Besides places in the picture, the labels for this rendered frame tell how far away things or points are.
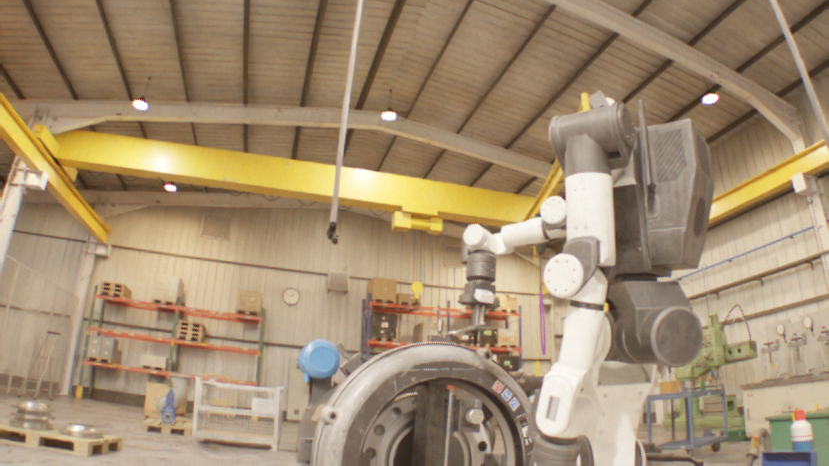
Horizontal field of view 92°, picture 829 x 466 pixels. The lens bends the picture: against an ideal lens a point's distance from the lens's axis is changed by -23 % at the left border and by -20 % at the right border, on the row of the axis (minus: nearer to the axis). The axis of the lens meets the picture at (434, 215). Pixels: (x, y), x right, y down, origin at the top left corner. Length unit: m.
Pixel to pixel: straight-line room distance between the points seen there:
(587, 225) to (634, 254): 0.17
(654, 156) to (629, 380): 0.50
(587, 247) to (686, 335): 0.25
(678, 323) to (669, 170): 0.31
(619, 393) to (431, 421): 0.56
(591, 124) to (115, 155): 13.37
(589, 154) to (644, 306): 0.30
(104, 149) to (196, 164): 2.55
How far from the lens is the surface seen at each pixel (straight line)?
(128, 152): 13.86
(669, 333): 0.95
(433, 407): 1.48
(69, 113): 14.35
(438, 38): 11.71
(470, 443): 1.70
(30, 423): 6.00
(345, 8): 10.91
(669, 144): 1.07
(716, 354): 12.48
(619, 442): 1.24
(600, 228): 0.91
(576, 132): 0.96
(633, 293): 1.00
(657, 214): 1.04
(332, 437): 1.41
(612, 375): 1.19
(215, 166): 13.29
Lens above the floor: 0.78
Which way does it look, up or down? 22 degrees up
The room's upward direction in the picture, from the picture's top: 1 degrees clockwise
